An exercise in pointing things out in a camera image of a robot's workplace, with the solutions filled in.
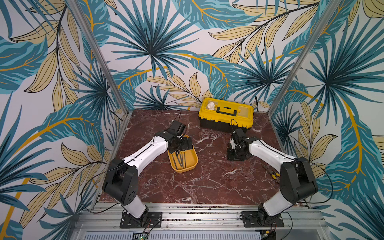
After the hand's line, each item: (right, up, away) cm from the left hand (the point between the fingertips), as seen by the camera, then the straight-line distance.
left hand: (185, 148), depth 86 cm
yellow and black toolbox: (+25, +19, +10) cm, 33 cm away
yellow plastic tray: (+3, -8, +9) cm, 13 cm away
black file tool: (-3, -7, +9) cm, 12 cm away
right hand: (+27, -6, +5) cm, 28 cm away
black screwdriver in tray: (-7, -9, +8) cm, 14 cm away
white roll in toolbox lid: (+16, +26, +8) cm, 31 cm away
